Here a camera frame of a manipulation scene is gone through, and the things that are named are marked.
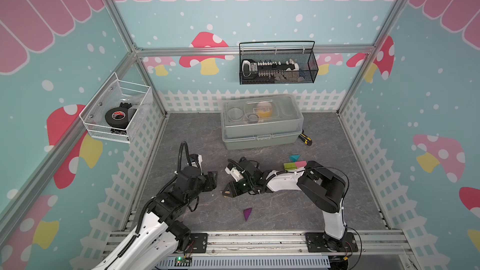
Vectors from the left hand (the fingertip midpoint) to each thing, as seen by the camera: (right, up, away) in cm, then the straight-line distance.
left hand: (211, 177), depth 77 cm
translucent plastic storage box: (+23, +24, +17) cm, 38 cm away
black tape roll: (-35, +25, -6) cm, 43 cm away
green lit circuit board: (-11, -32, -4) cm, 34 cm away
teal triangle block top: (+40, +5, +20) cm, 45 cm away
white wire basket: (-43, +36, +3) cm, 56 cm away
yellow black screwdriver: (+48, +15, +28) cm, 58 cm away
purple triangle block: (+15, -17, +4) cm, 23 cm away
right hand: (+5, -10, +9) cm, 14 cm away
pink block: (+44, +1, +22) cm, 49 cm away
